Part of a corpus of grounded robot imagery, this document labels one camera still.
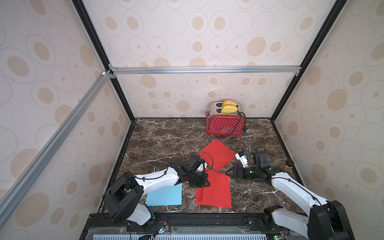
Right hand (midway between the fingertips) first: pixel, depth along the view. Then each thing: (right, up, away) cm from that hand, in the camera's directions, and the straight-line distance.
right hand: (230, 175), depth 81 cm
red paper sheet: (-6, -10, 0) cm, 12 cm away
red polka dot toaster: (-1, +29, +19) cm, 35 cm away
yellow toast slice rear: (+4, +44, +19) cm, 48 cm away
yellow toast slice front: (+3, +39, +16) cm, 43 cm away
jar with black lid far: (+34, +5, +3) cm, 34 cm away
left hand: (-10, -4, -4) cm, 11 cm away
